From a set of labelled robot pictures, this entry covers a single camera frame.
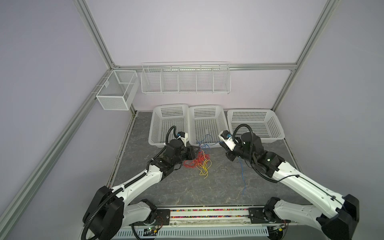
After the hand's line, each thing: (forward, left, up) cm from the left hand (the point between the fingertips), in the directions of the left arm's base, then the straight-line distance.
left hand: (197, 150), depth 81 cm
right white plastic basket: (+29, -51, -15) cm, 61 cm away
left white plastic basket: (+40, +23, -14) cm, 48 cm away
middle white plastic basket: (+31, -8, -15) cm, 36 cm away
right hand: (-1, -12, +8) cm, 15 cm away
